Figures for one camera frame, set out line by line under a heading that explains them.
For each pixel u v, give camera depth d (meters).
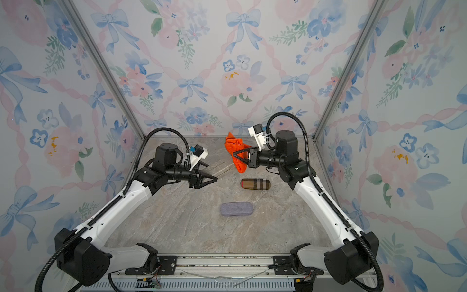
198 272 0.73
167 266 0.75
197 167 0.64
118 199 0.47
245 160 0.65
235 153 0.65
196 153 0.62
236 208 0.86
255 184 0.95
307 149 0.49
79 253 0.38
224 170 0.68
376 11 0.69
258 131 0.60
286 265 0.75
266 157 0.60
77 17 0.71
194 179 0.64
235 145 0.64
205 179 0.66
